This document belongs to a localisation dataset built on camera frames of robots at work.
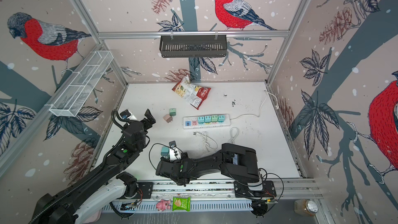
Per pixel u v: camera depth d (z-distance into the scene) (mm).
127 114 656
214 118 925
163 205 683
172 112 1029
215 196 728
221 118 923
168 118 978
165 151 842
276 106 1102
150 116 751
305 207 616
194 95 1076
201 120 923
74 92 743
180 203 686
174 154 712
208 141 896
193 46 1053
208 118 923
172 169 603
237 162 493
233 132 944
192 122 951
